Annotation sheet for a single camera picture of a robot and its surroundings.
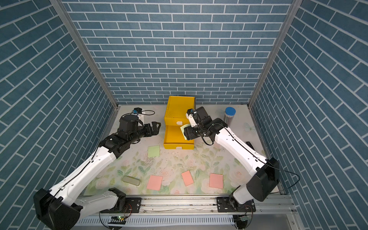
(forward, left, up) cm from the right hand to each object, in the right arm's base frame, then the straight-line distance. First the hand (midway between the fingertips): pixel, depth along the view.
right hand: (191, 131), depth 79 cm
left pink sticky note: (-23, +19, -22) cm, 37 cm away
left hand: (0, +18, +4) cm, 18 cm away
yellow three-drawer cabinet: (+9, +10, 0) cm, 13 cm away
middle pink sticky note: (-18, +1, -22) cm, 28 cm away
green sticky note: (-3, +25, -22) cm, 33 cm away
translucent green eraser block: (-23, +32, -20) cm, 44 cm away
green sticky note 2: (0, +5, +2) cm, 5 cm away
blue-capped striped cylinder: (+19, -23, -3) cm, 30 cm away
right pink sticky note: (-18, -16, -23) cm, 33 cm away
